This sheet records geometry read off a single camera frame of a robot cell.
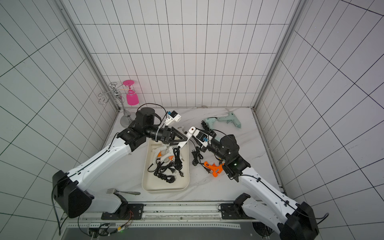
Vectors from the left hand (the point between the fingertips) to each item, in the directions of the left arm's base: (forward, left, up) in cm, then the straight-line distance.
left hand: (182, 143), depth 61 cm
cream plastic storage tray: (-7, +19, -32) cm, 38 cm away
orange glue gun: (+1, -18, -31) cm, 36 cm away
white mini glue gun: (+10, +13, -31) cm, 35 cm away
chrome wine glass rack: (+39, +44, -4) cm, 59 cm away
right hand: (+8, -3, -2) cm, 9 cm away
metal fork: (-11, +39, -33) cm, 52 cm away
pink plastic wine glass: (+46, +39, -16) cm, 63 cm away
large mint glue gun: (+40, -33, -30) cm, 60 cm away
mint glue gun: (+36, -17, -30) cm, 50 cm away
